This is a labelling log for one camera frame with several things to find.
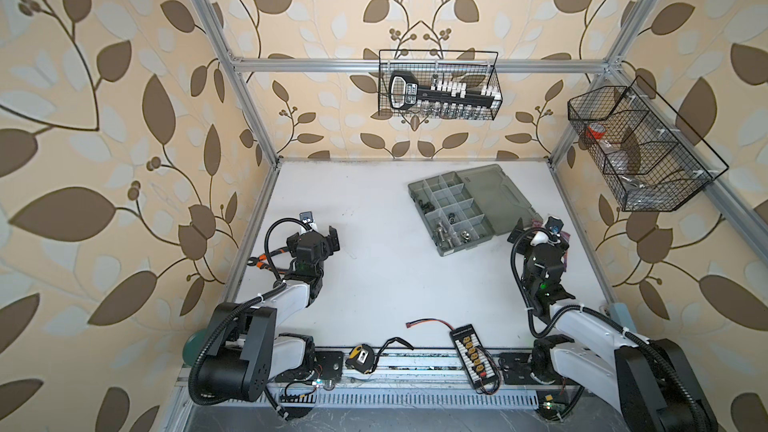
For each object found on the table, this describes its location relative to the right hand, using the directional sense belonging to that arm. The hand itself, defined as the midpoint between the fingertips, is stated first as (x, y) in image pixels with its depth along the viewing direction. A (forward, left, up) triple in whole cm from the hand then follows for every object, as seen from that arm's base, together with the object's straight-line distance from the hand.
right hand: (539, 229), depth 83 cm
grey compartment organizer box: (+18, +14, -14) cm, 27 cm away
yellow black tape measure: (-28, +50, -13) cm, 59 cm away
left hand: (+6, +64, -5) cm, 65 cm away
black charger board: (-28, +22, -14) cm, 38 cm away
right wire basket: (+7, -23, +20) cm, 31 cm away
